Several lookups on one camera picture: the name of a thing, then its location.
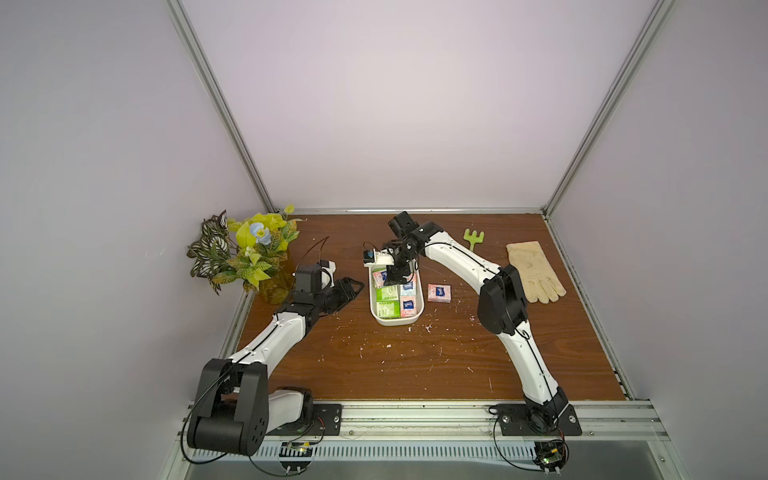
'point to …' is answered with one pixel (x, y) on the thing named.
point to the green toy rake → (473, 238)
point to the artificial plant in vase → (250, 249)
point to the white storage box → (397, 321)
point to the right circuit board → (551, 456)
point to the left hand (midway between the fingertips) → (363, 287)
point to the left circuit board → (295, 449)
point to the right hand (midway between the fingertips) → (386, 258)
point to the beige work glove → (538, 279)
